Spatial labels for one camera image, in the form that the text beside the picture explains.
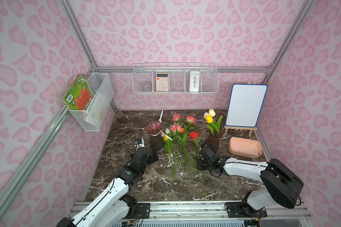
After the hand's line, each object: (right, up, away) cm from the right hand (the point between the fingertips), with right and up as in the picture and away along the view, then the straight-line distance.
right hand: (197, 163), depth 90 cm
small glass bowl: (-32, +48, +3) cm, 58 cm away
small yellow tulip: (-21, +14, +9) cm, 27 cm away
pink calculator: (-23, +52, +3) cm, 57 cm away
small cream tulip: (-20, +19, +13) cm, 31 cm away
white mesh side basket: (-57, +27, -16) cm, 65 cm away
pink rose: (-13, +29, +20) cm, 38 cm away
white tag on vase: (-22, +18, +3) cm, 29 cm away
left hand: (-29, +11, -8) cm, 32 cm away
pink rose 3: (-15, +22, +8) cm, 28 cm away
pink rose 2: (-3, +27, +17) cm, 32 cm away
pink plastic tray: (+34, +9, +6) cm, 36 cm away
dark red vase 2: (+11, +13, +3) cm, 17 cm away
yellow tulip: (+4, +28, -15) cm, 32 cm away
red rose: (-1, +16, +8) cm, 18 cm away
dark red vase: (-27, +22, -1) cm, 35 cm away
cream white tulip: (+2, +30, -12) cm, 33 cm away
